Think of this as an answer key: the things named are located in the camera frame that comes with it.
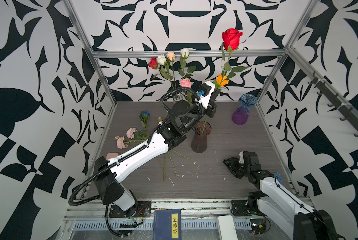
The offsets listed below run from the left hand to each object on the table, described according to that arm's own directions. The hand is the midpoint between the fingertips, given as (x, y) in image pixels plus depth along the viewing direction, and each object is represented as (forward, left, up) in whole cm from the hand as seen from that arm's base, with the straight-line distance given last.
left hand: (219, 85), depth 56 cm
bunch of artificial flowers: (-16, +23, -51) cm, 58 cm away
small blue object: (-18, -39, -49) cm, 65 cm away
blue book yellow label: (-38, +21, -50) cm, 66 cm away
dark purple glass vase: (+4, +2, -48) cm, 49 cm away
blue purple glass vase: (+20, -28, -43) cm, 55 cm away
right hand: (-10, -12, -47) cm, 50 cm away
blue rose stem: (+24, +38, -45) cm, 64 cm away
